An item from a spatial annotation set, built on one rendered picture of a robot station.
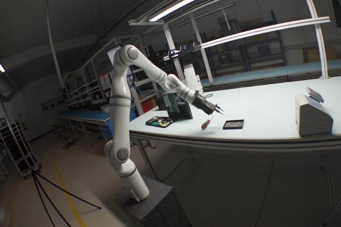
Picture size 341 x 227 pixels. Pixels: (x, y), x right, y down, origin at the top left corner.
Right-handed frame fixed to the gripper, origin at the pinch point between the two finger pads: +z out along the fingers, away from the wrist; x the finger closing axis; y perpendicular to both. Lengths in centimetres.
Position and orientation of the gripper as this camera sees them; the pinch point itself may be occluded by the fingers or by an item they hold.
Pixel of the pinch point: (224, 113)
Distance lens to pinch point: 85.0
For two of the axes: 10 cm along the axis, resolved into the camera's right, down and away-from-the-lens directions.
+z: 8.2, 5.4, -1.8
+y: -4.1, 7.8, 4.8
